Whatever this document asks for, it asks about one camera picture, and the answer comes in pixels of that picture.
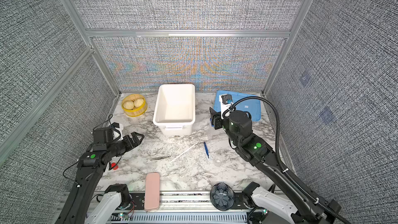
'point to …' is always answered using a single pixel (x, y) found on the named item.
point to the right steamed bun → (138, 102)
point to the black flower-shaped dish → (222, 196)
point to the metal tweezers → (160, 157)
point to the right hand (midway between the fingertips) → (217, 105)
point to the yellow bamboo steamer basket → (135, 112)
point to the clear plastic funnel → (217, 162)
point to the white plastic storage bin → (174, 110)
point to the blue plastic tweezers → (206, 149)
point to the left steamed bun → (128, 104)
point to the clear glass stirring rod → (186, 150)
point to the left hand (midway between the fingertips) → (138, 139)
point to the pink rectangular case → (152, 191)
